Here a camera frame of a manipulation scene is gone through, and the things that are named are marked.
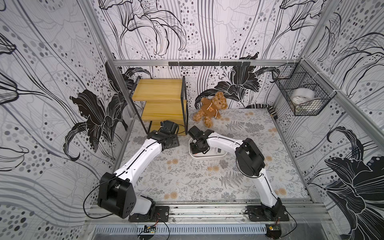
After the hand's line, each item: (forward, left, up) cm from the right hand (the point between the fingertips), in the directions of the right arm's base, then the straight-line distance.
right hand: (195, 148), depth 98 cm
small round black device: (-45, -38, -1) cm, 58 cm away
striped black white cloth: (+36, -60, +1) cm, 70 cm away
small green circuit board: (-44, +21, -2) cm, 49 cm away
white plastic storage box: (-4, -11, +1) cm, 12 cm away
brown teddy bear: (+27, -11, +9) cm, 31 cm away
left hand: (-6, +13, +14) cm, 20 cm away
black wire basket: (+37, -63, +29) cm, 79 cm away
